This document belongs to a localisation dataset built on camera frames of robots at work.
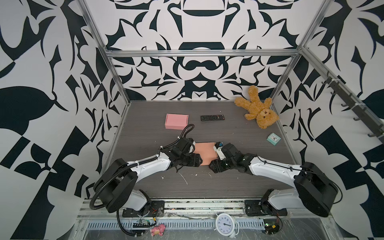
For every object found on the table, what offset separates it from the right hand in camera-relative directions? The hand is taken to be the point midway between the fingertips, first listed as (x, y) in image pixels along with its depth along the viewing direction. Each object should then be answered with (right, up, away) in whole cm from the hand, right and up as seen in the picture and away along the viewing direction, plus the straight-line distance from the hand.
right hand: (213, 164), depth 85 cm
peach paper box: (-3, +6, +3) cm, 8 cm away
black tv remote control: (+2, +26, +23) cm, 35 cm away
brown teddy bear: (+34, +32, +22) cm, 52 cm away
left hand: (-8, +3, -1) cm, 9 cm away
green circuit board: (-35, -24, -13) cm, 45 cm away
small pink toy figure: (-27, -23, -18) cm, 40 cm away
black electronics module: (+26, -25, -14) cm, 38 cm away
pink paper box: (-23, +23, +19) cm, 38 cm away
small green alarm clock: (+40, +12, +12) cm, 44 cm away
